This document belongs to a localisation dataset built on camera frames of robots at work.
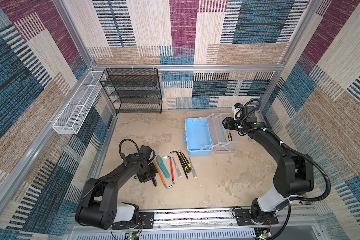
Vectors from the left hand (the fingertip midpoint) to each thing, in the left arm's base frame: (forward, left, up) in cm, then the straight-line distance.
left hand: (154, 173), depth 87 cm
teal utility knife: (+5, -4, -2) cm, 7 cm away
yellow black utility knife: (+4, -19, 0) cm, 19 cm away
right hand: (+23, -42, +16) cm, 51 cm away
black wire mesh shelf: (+57, +19, +15) cm, 62 cm away
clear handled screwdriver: (+3, -22, -1) cm, 22 cm away
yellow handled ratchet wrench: (+18, -44, +10) cm, 49 cm away
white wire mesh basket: (+33, +50, +17) cm, 63 cm away
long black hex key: (+7, -15, -1) cm, 17 cm away
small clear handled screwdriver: (+2, -13, -1) cm, 13 cm away
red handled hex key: (+2, -9, -1) cm, 10 cm away
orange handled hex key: (-6, -6, -1) cm, 9 cm away
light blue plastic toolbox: (+27, -31, 0) cm, 41 cm away
